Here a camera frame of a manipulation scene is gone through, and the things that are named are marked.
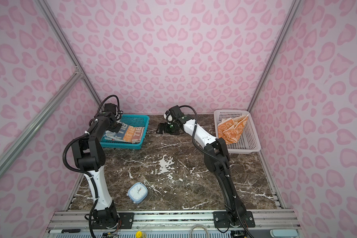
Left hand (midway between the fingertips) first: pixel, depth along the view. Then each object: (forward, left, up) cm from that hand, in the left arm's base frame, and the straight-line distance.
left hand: (111, 125), depth 99 cm
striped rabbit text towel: (-1, -8, -7) cm, 11 cm away
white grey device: (-60, -92, -9) cm, 110 cm away
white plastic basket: (-10, -92, -9) cm, 93 cm away
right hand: (-7, -35, +3) cm, 36 cm away
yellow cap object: (-59, -28, -3) cm, 66 cm away
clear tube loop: (-56, -54, -10) cm, 78 cm away
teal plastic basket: (+15, -10, -12) cm, 22 cm away
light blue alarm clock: (-41, -22, -9) cm, 47 cm away
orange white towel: (+1, -82, -9) cm, 82 cm away
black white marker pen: (-57, +10, -10) cm, 59 cm away
